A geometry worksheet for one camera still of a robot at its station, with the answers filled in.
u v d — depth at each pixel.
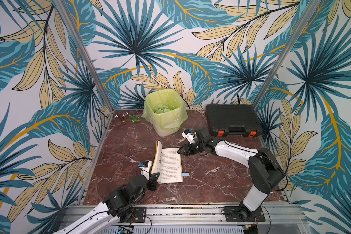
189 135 0.82
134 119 1.10
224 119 1.07
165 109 0.97
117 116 1.13
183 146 0.80
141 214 0.73
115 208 0.54
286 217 0.76
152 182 0.67
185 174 0.86
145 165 0.68
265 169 0.47
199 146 0.75
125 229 0.72
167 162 0.87
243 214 0.65
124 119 1.13
